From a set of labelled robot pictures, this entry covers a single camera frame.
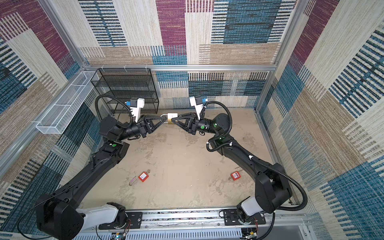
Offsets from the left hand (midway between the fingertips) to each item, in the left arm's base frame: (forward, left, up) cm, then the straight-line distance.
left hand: (166, 119), depth 59 cm
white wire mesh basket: (+10, +53, -9) cm, 55 cm away
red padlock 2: (-7, -34, -40) cm, 53 cm away
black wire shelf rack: (+47, +39, -18) cm, 64 cm away
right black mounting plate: (-27, -28, -41) cm, 57 cm away
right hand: (0, -2, -2) cm, 3 cm away
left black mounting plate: (-28, +18, -42) cm, 53 cm away
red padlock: (-7, +18, -41) cm, 45 cm away
